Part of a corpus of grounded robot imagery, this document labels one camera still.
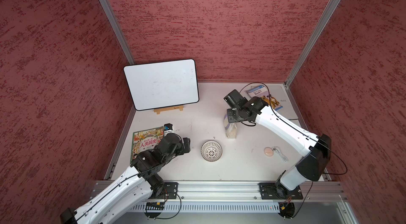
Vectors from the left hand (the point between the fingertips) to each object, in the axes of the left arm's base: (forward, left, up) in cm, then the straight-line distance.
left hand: (181, 144), depth 77 cm
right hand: (+12, -26, +6) cm, 29 cm away
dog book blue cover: (+45, -53, -10) cm, 70 cm away
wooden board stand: (+25, +18, -7) cm, 32 cm away
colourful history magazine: (+7, +23, -11) cm, 27 cm away
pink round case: (+1, -48, -12) cm, 49 cm away
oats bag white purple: (+10, -26, 0) cm, 27 cm away
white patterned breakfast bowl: (+1, -15, -10) cm, 18 cm away
